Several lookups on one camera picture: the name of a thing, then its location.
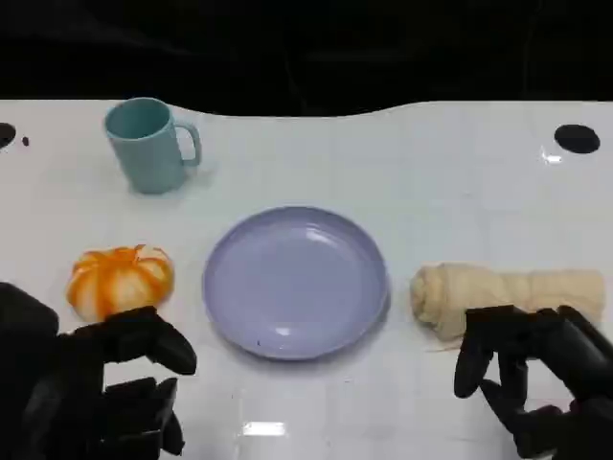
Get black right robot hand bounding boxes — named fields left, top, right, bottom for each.
left=453, top=304, right=613, bottom=460

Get lilac plate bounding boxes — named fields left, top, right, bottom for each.
left=201, top=205, right=392, bottom=361

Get beige towel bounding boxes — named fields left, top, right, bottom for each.
left=410, top=261, right=606, bottom=343

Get pale green mug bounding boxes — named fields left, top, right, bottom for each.
left=103, top=97, right=203, bottom=196

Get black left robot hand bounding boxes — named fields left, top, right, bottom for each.
left=0, top=281, right=198, bottom=460

